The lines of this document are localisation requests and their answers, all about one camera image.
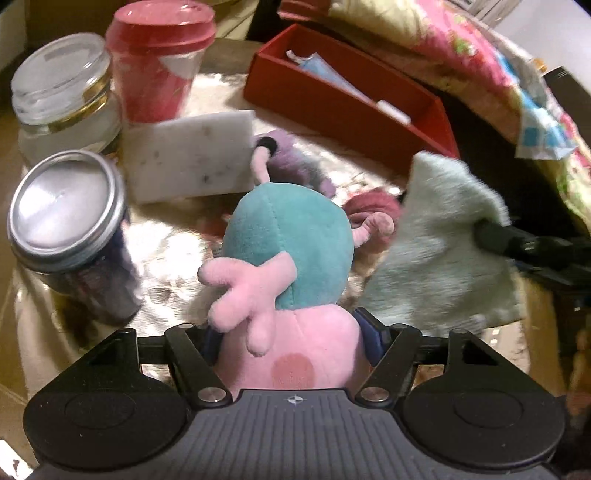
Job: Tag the glass jar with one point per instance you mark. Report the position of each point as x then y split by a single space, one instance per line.
62 98

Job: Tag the floral pink quilt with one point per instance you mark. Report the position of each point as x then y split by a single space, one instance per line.
438 44

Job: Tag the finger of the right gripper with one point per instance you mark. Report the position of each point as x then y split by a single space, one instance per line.
561 262

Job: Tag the blue face mask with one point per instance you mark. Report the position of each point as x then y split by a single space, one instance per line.
316 65

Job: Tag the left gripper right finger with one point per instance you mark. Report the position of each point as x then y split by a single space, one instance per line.
391 351

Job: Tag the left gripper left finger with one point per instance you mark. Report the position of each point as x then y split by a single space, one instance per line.
192 352

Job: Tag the purple cloth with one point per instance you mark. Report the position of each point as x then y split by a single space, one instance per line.
275 159

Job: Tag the red cardboard box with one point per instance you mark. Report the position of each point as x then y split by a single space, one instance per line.
277 84

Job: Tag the purple drink can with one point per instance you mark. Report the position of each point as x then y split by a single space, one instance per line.
65 225

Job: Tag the light blue towel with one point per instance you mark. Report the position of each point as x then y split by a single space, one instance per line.
434 276

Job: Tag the pink pig plush toy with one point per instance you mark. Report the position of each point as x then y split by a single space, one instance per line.
284 263

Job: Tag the pink knit sock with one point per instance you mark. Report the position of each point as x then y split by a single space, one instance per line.
374 210

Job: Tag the red lidded cup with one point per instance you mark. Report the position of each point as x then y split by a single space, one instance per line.
157 49

